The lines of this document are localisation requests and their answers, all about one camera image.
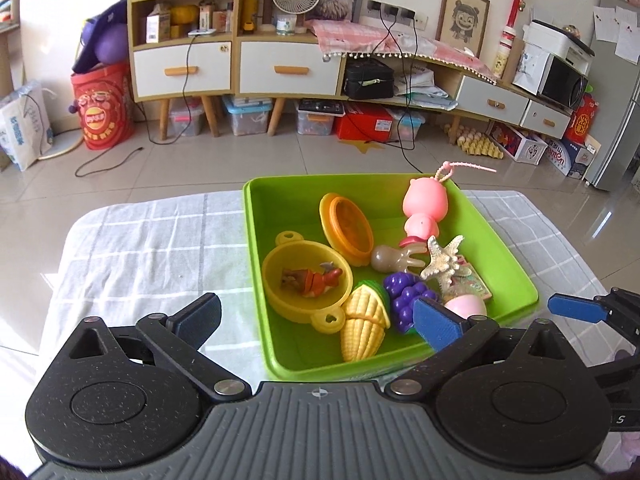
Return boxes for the white starfish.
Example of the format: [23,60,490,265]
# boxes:
[420,235,464,292]

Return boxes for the tan octopus toy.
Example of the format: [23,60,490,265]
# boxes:
[370,243,427,274]

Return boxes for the orange pirate figurine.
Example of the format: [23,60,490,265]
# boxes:
[280,262,343,298]

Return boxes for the pink toy egg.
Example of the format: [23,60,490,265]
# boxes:
[445,294,487,318]

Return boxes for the purple toy grapes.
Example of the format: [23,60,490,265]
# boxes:
[383,272,439,335]

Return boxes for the yellow toy corn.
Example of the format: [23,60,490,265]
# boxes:
[341,280,390,362]

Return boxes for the white checked tablecloth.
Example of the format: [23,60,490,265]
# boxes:
[37,188,640,474]

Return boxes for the green plastic storage box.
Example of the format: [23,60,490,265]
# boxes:
[241,173,540,382]

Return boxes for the yellow toy pot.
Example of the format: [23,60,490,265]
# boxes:
[262,231,354,335]

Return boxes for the pink squid toy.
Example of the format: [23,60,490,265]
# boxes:
[399,162,496,247]

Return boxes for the orange toy lid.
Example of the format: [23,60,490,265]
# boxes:
[319,193,374,266]

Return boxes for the grey refrigerator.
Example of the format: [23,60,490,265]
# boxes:
[586,0,639,192]

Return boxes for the black microwave oven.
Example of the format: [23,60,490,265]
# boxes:
[512,44,588,110]

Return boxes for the red snack bucket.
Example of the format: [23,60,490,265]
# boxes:
[70,62,134,151]

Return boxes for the white printer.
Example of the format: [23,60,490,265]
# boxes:
[523,20,594,66]

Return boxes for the black bag on shelf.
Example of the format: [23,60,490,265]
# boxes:
[343,58,395,100]

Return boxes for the purple plush toy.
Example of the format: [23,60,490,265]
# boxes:
[73,0,129,74]

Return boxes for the wooden cabinet with white drawers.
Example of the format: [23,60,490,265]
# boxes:
[127,0,570,140]

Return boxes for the framed girl drawing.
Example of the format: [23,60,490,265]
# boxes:
[435,0,490,58]

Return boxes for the pink checked cloth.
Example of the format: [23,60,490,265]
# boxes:
[305,20,497,84]

